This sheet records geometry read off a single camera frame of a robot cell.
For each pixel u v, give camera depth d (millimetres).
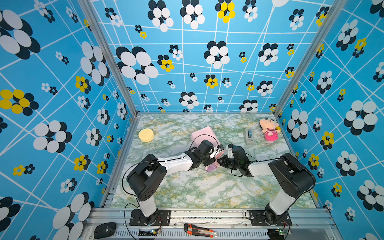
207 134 746
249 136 1019
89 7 688
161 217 732
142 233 722
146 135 1044
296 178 475
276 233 697
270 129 1021
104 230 683
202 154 692
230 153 783
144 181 461
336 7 681
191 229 704
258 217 734
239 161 749
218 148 755
